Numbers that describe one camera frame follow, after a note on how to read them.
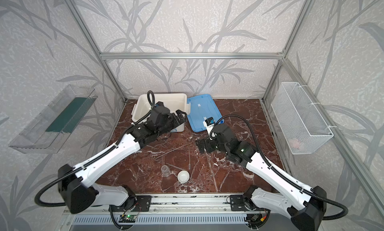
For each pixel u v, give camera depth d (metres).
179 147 0.94
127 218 0.71
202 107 1.16
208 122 0.62
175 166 0.86
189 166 0.86
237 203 0.73
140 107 0.96
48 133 0.63
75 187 0.38
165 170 0.82
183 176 0.82
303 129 0.61
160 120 0.57
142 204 0.73
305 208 0.38
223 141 0.54
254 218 0.75
